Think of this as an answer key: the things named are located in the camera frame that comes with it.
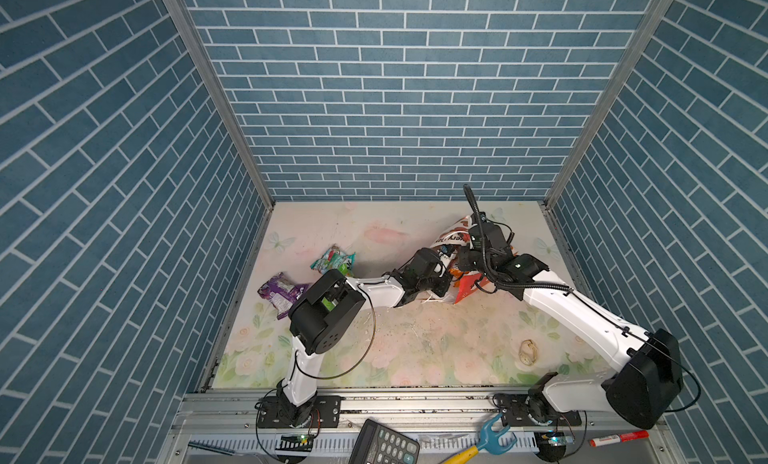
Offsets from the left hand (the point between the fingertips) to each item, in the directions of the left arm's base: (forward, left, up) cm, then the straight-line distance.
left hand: (452, 275), depth 92 cm
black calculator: (-42, +22, -5) cm, 47 cm away
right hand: (+1, -1, +14) cm, 14 cm away
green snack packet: (+8, +38, -2) cm, 39 cm away
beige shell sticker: (-22, -20, -7) cm, 30 cm away
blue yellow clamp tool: (-42, -3, -4) cm, 42 cm away
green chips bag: (-22, +31, +26) cm, 46 cm away
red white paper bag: (-6, -3, +5) cm, 8 cm away
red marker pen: (-42, -35, -5) cm, 55 cm away
